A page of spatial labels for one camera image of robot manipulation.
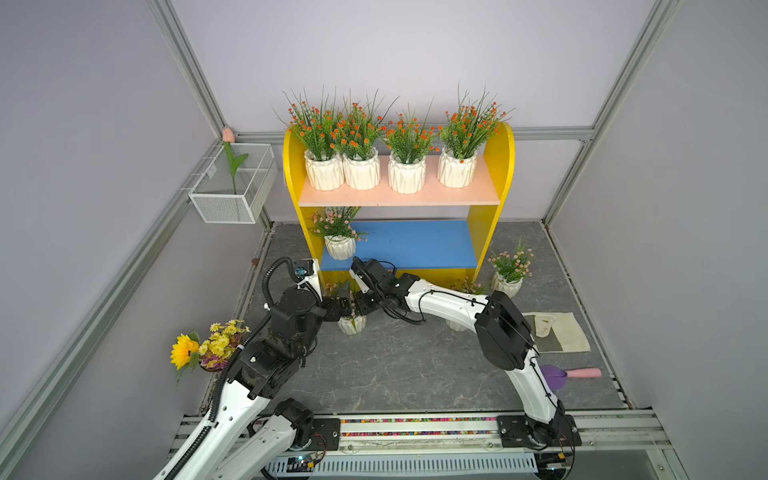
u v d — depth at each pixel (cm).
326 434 74
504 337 52
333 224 83
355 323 85
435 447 73
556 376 82
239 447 55
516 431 75
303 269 57
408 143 63
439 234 99
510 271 91
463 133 64
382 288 71
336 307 61
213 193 81
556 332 91
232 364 47
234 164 89
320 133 62
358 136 60
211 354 63
